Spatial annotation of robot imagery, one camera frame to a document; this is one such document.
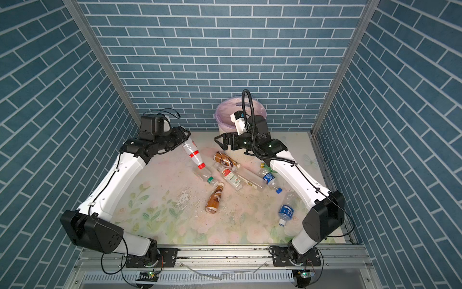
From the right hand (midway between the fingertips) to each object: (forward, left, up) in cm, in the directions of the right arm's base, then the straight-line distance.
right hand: (220, 136), depth 74 cm
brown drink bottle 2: (-18, +4, -29) cm, 34 cm away
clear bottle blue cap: (-1, -23, -29) cm, 37 cm away
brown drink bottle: (+9, +3, -28) cm, 30 cm away
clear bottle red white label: (-2, -2, -28) cm, 28 cm away
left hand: (+2, +15, -2) cm, 15 cm away
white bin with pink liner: (+25, +4, -8) cm, 26 cm away
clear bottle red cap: (-6, +11, -4) cm, 13 cm away
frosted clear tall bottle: (-1, -13, -29) cm, 32 cm away
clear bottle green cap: (+1, +13, -32) cm, 35 cm away
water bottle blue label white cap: (-18, -31, -28) cm, 45 cm away
